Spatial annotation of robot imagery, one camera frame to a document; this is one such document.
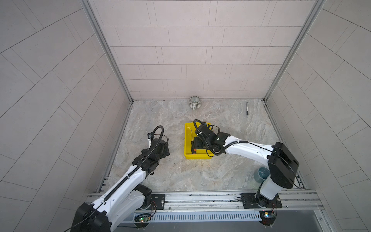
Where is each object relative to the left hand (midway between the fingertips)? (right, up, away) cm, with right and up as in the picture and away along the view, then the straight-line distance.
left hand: (161, 146), depth 85 cm
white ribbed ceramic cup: (+20, +27, +22) cm, 40 cm away
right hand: (+20, +2, 0) cm, 20 cm away
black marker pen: (+60, +20, +24) cm, 67 cm away
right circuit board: (+54, -30, -17) cm, 64 cm away
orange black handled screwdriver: (+20, -3, +2) cm, 20 cm away
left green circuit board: (-4, -27, -20) cm, 34 cm away
